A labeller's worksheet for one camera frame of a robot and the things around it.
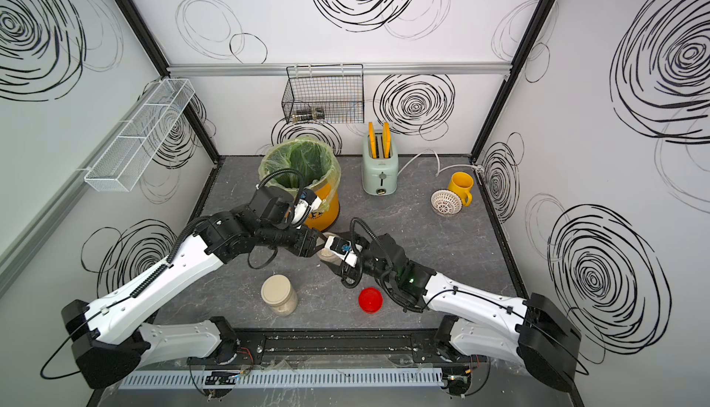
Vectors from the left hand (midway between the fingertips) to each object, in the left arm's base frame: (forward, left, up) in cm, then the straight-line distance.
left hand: (322, 240), depth 69 cm
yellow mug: (+33, -47, -15) cm, 59 cm away
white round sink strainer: (+28, -41, -20) cm, 54 cm away
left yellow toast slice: (+43, -13, -4) cm, 45 cm away
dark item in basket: (+39, +10, +9) cm, 41 cm away
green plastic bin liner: (+34, +8, -4) cm, 35 cm away
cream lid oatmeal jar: (-9, +12, -13) cm, 20 cm away
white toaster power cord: (+41, -39, -13) cm, 58 cm away
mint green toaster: (+31, -16, -10) cm, 37 cm away
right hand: (0, -2, -3) cm, 4 cm away
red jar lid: (-7, -13, -23) cm, 27 cm away
